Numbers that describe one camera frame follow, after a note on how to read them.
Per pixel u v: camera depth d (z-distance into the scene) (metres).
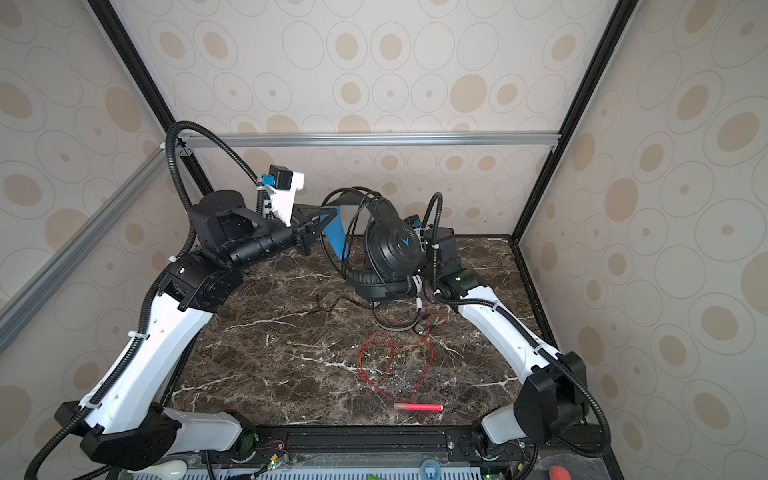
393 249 0.43
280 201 0.47
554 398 0.41
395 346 0.92
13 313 0.51
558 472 0.68
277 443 0.73
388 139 0.90
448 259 0.59
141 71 0.76
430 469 0.71
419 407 0.80
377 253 0.43
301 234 0.48
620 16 0.68
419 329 0.95
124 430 0.38
